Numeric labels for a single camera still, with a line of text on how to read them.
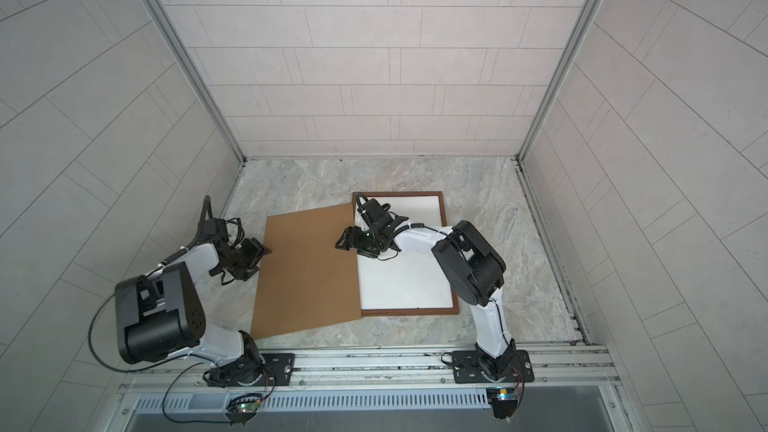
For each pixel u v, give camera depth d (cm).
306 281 84
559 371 71
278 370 71
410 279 87
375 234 73
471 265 51
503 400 68
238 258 76
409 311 79
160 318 43
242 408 64
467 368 71
